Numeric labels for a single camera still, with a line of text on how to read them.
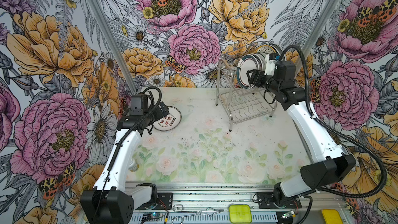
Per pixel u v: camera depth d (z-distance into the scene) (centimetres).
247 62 83
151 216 71
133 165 79
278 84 54
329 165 41
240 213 70
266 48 83
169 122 102
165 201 74
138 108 57
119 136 48
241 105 106
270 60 64
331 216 71
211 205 73
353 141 41
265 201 74
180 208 74
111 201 37
